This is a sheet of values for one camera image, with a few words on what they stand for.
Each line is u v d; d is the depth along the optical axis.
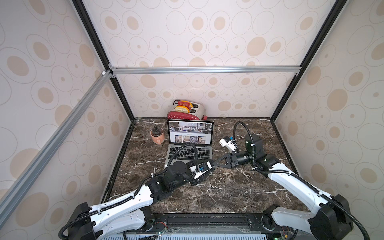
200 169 0.58
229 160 0.64
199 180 0.63
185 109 0.97
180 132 0.97
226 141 0.67
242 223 0.75
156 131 0.97
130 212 0.60
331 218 0.39
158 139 0.97
